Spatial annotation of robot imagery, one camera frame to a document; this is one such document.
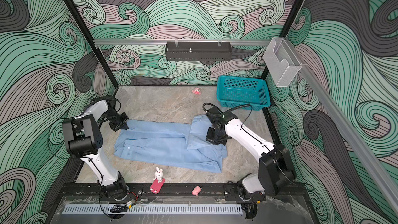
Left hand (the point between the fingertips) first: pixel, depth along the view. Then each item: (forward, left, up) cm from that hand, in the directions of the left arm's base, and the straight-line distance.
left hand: (128, 125), depth 91 cm
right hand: (-11, -49, +4) cm, 50 cm away
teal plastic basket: (+35, -71, -5) cm, 79 cm away
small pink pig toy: (-33, -42, -3) cm, 53 cm away
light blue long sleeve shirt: (-9, -28, -4) cm, 30 cm away
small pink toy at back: (+32, -41, -2) cm, 52 cm away
